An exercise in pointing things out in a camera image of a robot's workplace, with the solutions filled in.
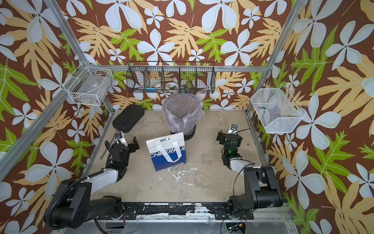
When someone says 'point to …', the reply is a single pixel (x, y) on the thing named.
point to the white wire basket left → (90, 86)
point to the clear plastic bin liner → (182, 111)
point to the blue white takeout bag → (167, 151)
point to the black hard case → (128, 118)
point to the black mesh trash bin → (181, 110)
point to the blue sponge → (151, 88)
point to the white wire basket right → (278, 111)
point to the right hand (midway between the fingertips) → (228, 131)
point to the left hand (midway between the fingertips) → (127, 137)
